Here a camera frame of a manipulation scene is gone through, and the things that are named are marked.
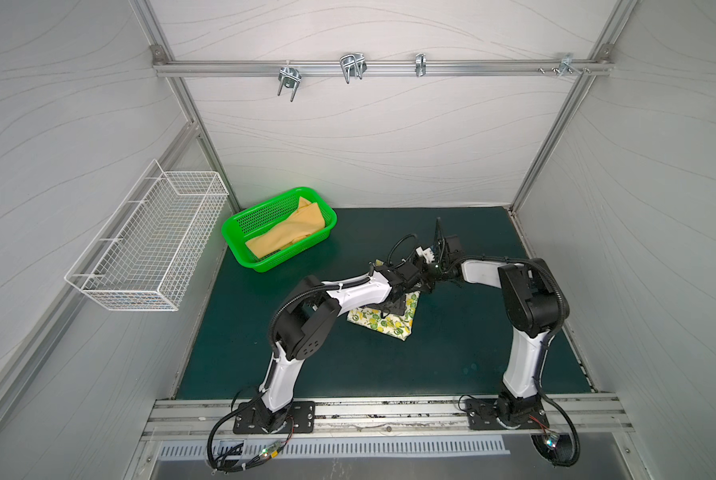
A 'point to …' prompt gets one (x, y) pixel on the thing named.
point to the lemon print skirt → (395, 325)
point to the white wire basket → (144, 257)
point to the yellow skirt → (305, 220)
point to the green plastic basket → (241, 230)
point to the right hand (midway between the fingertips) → (406, 270)
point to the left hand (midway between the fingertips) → (386, 300)
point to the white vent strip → (344, 448)
